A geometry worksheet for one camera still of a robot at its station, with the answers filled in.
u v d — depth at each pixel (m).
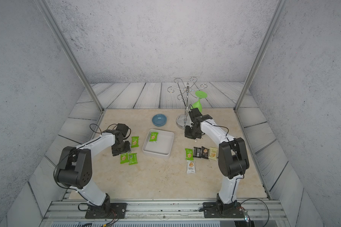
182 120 1.12
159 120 1.11
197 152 0.94
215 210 0.72
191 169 0.87
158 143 0.99
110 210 0.71
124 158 0.93
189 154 0.94
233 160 0.51
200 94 0.84
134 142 1.01
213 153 0.94
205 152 0.93
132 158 0.91
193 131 0.85
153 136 1.01
